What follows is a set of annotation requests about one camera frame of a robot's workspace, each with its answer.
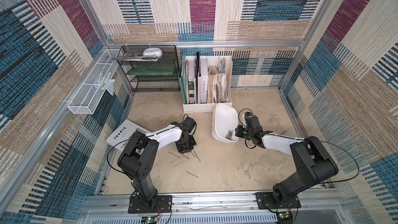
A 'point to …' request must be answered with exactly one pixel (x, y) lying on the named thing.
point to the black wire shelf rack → (151, 68)
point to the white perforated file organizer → (209, 82)
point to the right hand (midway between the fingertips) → (235, 128)
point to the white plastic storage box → (225, 121)
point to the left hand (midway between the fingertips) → (193, 148)
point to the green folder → (182, 78)
